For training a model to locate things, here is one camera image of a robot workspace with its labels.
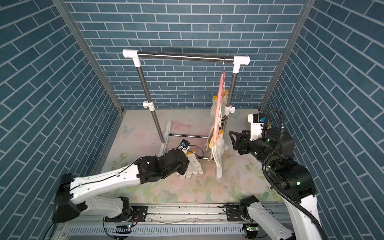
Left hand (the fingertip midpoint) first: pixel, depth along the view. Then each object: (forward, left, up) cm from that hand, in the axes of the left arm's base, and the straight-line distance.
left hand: (192, 161), depth 73 cm
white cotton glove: (+27, -12, +6) cm, 30 cm away
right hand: (+2, -19, +22) cm, 29 cm away
